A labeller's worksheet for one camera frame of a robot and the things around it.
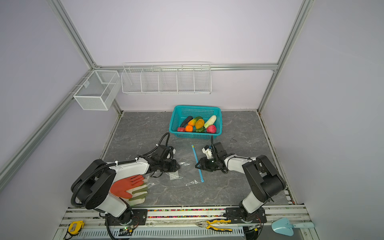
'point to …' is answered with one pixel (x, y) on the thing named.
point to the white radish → (210, 121)
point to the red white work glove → (132, 190)
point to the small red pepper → (181, 129)
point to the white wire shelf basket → (184, 79)
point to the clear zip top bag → (188, 175)
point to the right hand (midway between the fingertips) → (198, 168)
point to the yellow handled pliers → (207, 224)
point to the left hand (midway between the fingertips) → (178, 169)
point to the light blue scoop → (282, 226)
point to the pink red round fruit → (211, 129)
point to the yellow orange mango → (199, 123)
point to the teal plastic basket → (180, 112)
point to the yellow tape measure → (75, 227)
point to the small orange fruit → (189, 128)
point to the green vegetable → (203, 129)
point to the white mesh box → (96, 92)
